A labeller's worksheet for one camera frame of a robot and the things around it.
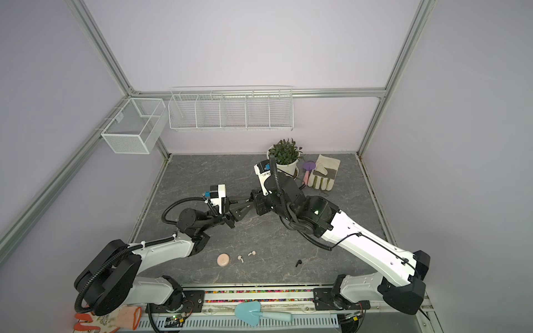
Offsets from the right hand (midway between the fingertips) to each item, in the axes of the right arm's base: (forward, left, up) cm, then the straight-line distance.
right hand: (254, 190), depth 65 cm
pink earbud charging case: (-12, +15, -32) cm, 37 cm away
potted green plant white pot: (+31, -12, -16) cm, 37 cm away
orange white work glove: (-31, +44, -31) cm, 61 cm away
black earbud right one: (-12, -16, -33) cm, 39 cm away
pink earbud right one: (-9, +3, -32) cm, 34 cm away
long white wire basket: (+50, +14, -3) cm, 52 cm away
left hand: (-3, 0, -4) cm, 4 cm away
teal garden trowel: (-29, +2, -31) cm, 43 cm away
